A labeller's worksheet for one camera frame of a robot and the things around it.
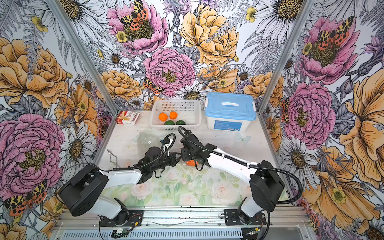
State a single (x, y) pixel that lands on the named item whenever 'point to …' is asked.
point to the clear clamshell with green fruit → (149, 138)
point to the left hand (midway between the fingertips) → (184, 158)
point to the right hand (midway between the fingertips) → (186, 155)
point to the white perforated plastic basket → (189, 110)
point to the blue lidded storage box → (230, 111)
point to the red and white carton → (127, 117)
